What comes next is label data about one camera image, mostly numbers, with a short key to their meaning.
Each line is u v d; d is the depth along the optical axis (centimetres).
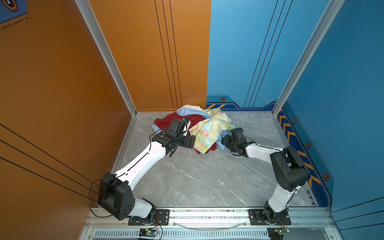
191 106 116
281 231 70
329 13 71
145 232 71
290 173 48
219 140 100
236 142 76
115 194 40
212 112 115
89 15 71
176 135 61
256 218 73
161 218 74
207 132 99
